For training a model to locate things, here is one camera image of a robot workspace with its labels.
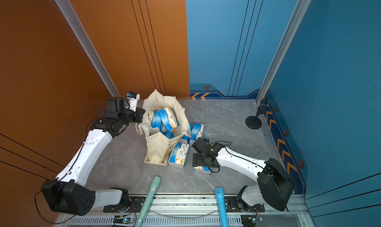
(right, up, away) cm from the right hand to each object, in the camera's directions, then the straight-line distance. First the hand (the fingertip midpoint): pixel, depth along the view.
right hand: (201, 163), depth 83 cm
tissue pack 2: (+1, -2, -4) cm, 4 cm away
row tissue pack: (-9, +14, +4) cm, 17 cm away
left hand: (-31, +31, -4) cm, 44 cm away
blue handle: (+9, -13, -9) cm, 18 cm away
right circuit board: (+23, -23, -13) cm, 35 cm away
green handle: (-25, -10, -6) cm, 27 cm away
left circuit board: (-38, -23, -12) cm, 46 cm away
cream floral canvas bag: (-23, +11, -4) cm, 26 cm away
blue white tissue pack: (-19, +16, +5) cm, 25 cm away
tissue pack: (-13, +4, 0) cm, 14 cm away
